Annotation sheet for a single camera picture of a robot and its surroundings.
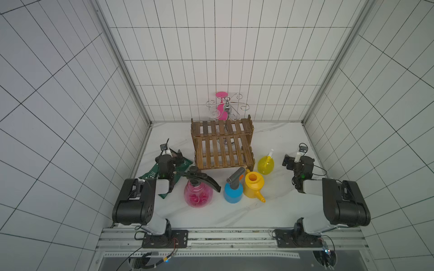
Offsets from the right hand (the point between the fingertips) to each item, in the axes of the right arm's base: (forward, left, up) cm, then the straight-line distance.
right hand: (289, 153), depth 94 cm
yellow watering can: (-20, +22, +4) cm, 30 cm away
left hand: (-5, +68, +1) cm, 68 cm away
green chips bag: (-17, +59, +6) cm, 62 cm away
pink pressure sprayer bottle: (-29, +48, +9) cm, 56 cm away
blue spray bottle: (-25, +32, +5) cm, 41 cm away
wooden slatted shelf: (-1, +38, +8) cm, 39 cm away
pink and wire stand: (+14, +37, +20) cm, 45 cm away
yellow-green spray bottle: (-11, +16, +6) cm, 20 cm away
